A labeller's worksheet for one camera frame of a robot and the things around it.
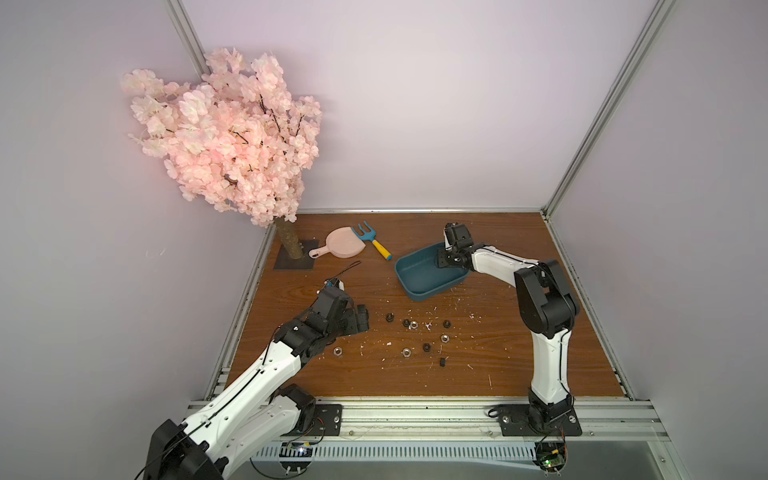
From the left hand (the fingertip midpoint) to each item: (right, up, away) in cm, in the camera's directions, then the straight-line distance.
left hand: (359, 314), depth 80 cm
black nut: (+8, -4, +11) cm, 14 cm away
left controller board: (-15, -33, -8) cm, 37 cm away
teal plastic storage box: (+19, +8, +20) cm, 29 cm away
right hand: (+28, +17, +22) cm, 39 cm away
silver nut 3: (+13, -12, +3) cm, 18 cm away
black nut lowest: (+24, -14, +3) cm, 28 cm away
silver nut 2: (+25, -8, +5) cm, 27 cm away
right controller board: (+47, -31, -11) cm, 58 cm away
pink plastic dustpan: (-10, +20, +30) cm, 37 cm away
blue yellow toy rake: (0, +22, +33) cm, 39 cm away
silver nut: (+16, -6, +9) cm, 19 cm away
